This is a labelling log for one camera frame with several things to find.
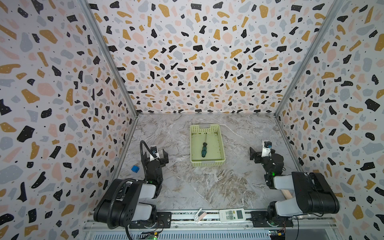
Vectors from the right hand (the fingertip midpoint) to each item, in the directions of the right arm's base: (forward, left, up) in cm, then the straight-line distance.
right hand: (260, 147), depth 91 cm
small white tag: (-36, +35, -8) cm, 51 cm away
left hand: (-6, +62, +3) cm, 62 cm away
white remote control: (-35, +20, -9) cm, 41 cm away
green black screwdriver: (0, +34, -6) cm, 35 cm away
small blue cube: (-13, +75, -6) cm, 76 cm away
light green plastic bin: (+1, +27, -10) cm, 29 cm away
